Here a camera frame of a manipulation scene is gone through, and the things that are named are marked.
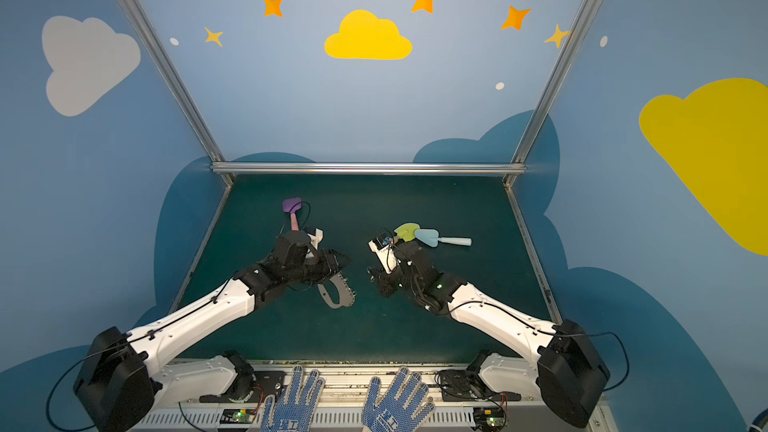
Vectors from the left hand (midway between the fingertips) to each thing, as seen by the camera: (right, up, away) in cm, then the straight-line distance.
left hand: (353, 263), depth 78 cm
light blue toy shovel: (+25, +4, +24) cm, 35 cm away
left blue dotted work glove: (-13, -34, -7) cm, 37 cm away
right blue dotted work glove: (+12, -35, -6) cm, 37 cm away
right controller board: (+34, -37, -6) cm, 51 cm away
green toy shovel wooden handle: (+16, +6, +26) cm, 32 cm away
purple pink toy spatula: (-27, +16, +34) cm, 46 cm away
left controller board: (-27, -36, -7) cm, 45 cm away
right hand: (+6, -1, +1) cm, 6 cm away
